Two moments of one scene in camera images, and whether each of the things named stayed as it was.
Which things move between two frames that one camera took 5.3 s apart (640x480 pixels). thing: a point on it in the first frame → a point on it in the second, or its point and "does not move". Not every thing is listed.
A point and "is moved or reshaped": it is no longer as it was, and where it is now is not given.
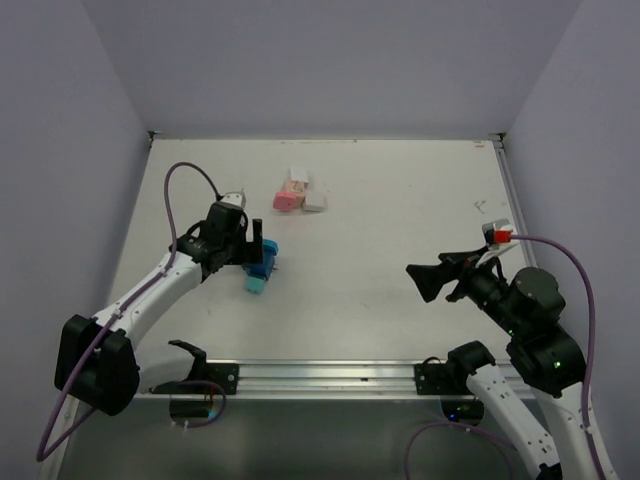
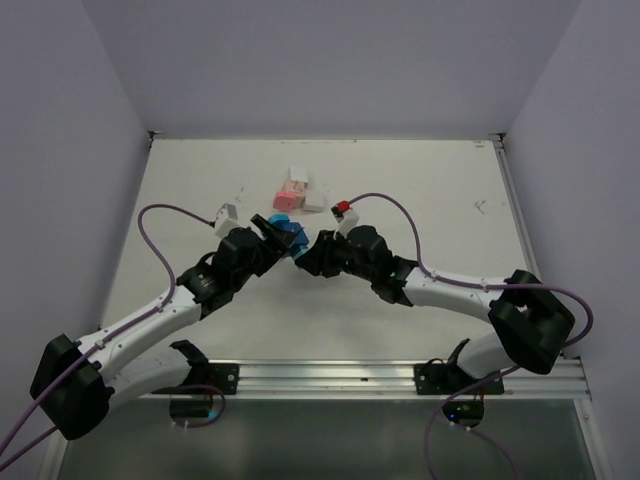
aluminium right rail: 499,140 does not move
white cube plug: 315,200 does not move
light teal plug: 255,284 → 303,249
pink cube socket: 284,200 does not move
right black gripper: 429,278 → 319,259
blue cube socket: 270,249 is moved or reshaped
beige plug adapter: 296,187 does not move
